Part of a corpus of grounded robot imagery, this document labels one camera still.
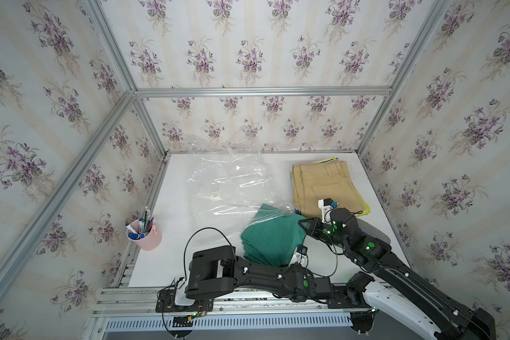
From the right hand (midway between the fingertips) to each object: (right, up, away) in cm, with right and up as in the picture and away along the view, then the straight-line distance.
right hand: (302, 223), depth 76 cm
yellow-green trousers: (+29, +3, +10) cm, 30 cm away
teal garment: (-10, -8, +11) cm, 17 cm away
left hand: (-3, -21, +2) cm, 21 cm away
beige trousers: (+8, +14, +14) cm, 21 cm away
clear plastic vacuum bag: (-31, +14, +29) cm, 45 cm away
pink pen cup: (-58, -5, +2) cm, 59 cm away
